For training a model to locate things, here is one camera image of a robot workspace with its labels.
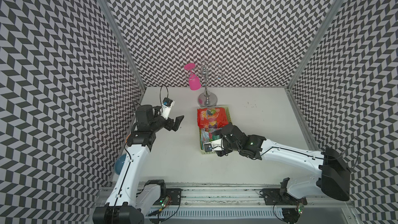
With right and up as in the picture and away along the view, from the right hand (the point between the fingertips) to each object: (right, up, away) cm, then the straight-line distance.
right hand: (215, 138), depth 78 cm
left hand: (-21, +13, -2) cm, 25 cm away
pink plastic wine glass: (-12, +32, +23) cm, 41 cm away
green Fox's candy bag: (-5, +1, +4) cm, 6 cm away
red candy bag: (-1, +10, +10) cm, 14 cm away
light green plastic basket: (0, +1, +2) cm, 2 cm away
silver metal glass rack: (-5, +21, +32) cm, 38 cm away
